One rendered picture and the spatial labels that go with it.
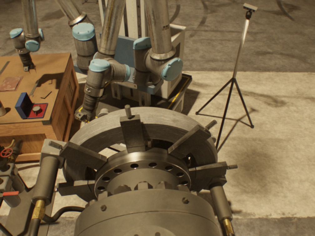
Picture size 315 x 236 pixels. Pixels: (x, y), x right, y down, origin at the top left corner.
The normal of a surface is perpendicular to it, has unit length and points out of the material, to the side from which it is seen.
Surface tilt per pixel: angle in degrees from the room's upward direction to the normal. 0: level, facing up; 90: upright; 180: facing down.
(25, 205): 0
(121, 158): 21
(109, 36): 79
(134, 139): 90
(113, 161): 32
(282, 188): 0
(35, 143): 90
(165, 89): 90
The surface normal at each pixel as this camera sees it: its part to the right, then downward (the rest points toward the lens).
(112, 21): 0.17, 0.51
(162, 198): 0.21, -0.73
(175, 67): 0.65, 0.57
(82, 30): 0.02, -0.68
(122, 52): -0.44, 0.61
